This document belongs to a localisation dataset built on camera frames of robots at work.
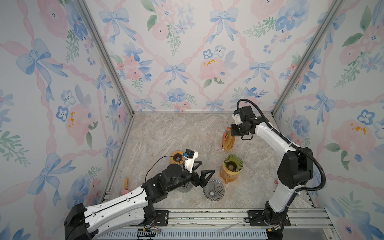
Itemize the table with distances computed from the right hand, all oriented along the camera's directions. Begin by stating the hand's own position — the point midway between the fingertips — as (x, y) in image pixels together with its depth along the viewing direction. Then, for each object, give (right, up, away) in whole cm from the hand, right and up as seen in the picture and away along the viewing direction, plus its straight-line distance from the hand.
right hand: (232, 130), depth 92 cm
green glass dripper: (-1, -18, -9) cm, 20 cm away
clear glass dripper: (-13, -32, -11) cm, 36 cm away
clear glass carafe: (-28, -31, -12) cm, 43 cm away
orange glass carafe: (-5, -24, -10) cm, 27 cm away
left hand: (-17, -16, -25) cm, 34 cm away
